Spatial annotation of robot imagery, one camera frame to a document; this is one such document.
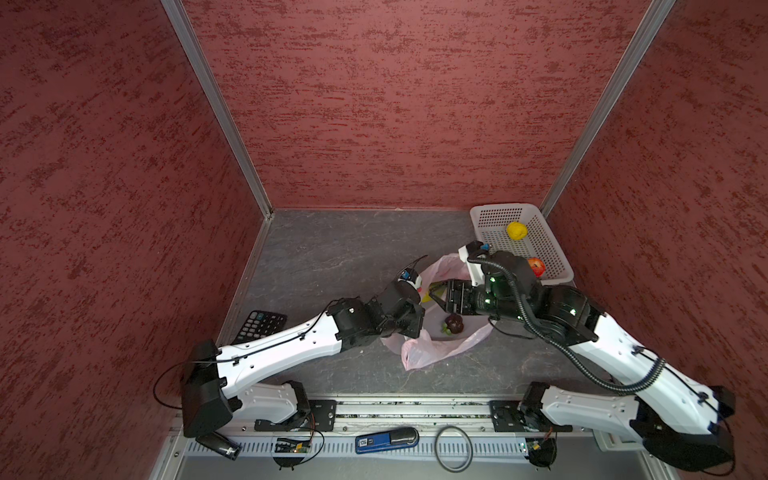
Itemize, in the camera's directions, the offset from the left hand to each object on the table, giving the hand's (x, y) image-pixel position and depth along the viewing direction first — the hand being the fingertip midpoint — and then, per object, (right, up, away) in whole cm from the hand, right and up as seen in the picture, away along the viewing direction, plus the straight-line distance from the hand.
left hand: (419, 321), depth 72 cm
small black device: (-47, -28, -4) cm, 55 cm away
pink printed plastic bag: (+4, -6, 0) cm, 7 cm away
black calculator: (-47, -5, +15) cm, 50 cm away
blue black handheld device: (-6, -25, -5) cm, 26 cm away
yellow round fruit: (+40, +24, +37) cm, 59 cm away
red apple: (+42, +11, +25) cm, 50 cm away
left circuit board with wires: (-32, -33, 0) cm, 46 cm away
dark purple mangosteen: (+11, -5, +14) cm, 18 cm away
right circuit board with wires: (+30, -32, -1) cm, 44 cm away
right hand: (+4, +7, -9) cm, 12 cm away
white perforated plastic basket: (+47, +20, +33) cm, 61 cm away
